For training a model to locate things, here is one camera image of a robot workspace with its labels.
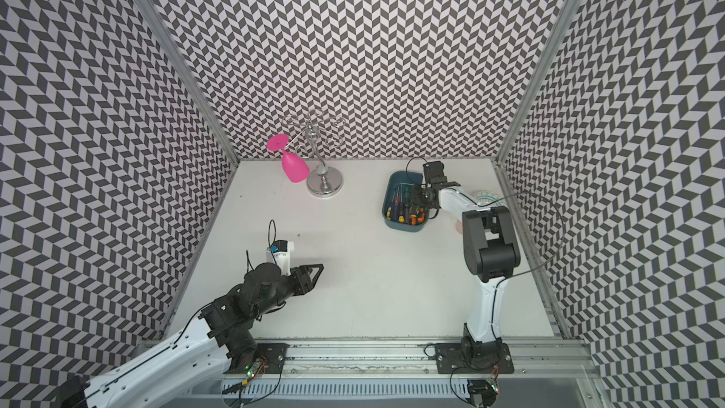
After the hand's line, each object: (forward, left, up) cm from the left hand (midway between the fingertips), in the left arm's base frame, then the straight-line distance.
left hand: (318, 271), depth 77 cm
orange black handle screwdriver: (+23, -32, -8) cm, 41 cm away
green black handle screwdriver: (+31, -28, -9) cm, 42 cm away
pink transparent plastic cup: (+20, -45, -10) cm, 51 cm away
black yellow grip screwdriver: (+24, -20, -8) cm, 33 cm away
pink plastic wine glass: (+36, +12, +4) cm, 38 cm away
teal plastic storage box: (+39, -26, -5) cm, 47 cm away
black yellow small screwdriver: (+27, -23, -9) cm, 37 cm away
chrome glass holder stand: (+41, +4, -9) cm, 42 cm away
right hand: (+29, -31, -6) cm, 43 cm away
